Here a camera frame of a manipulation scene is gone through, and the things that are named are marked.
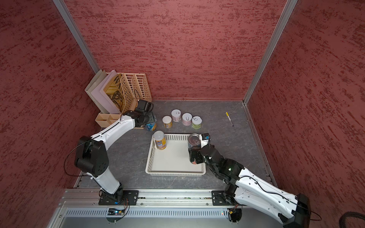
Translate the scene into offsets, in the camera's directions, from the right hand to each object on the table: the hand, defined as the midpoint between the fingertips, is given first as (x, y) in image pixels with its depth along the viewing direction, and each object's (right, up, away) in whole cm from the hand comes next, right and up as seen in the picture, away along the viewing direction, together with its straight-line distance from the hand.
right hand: (196, 151), depth 76 cm
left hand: (-30, +16, +15) cm, 37 cm away
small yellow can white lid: (-19, +15, +24) cm, 34 cm away
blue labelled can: (-29, +12, +16) cm, 35 cm away
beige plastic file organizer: (-45, +41, +29) cm, 67 cm away
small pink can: (-13, +20, +28) cm, 37 cm away
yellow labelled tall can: (-21, +5, +7) cm, 23 cm away
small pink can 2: (-5, +17, +27) cm, 32 cm away
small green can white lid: (+2, +14, +24) cm, 28 cm away
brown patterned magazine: (-56, +36, +23) cm, 71 cm away
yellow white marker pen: (+28, +19, +35) cm, 48 cm away
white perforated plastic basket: (-13, -9, +12) cm, 20 cm away
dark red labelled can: (0, -10, +11) cm, 15 cm away
